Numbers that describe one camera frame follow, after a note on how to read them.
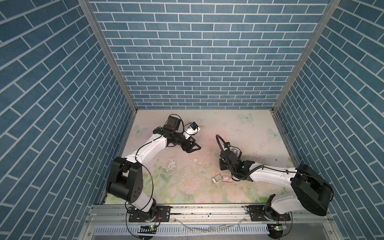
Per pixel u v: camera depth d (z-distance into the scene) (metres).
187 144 0.72
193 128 0.74
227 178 0.85
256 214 0.74
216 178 0.86
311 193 0.43
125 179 0.44
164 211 0.75
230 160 0.66
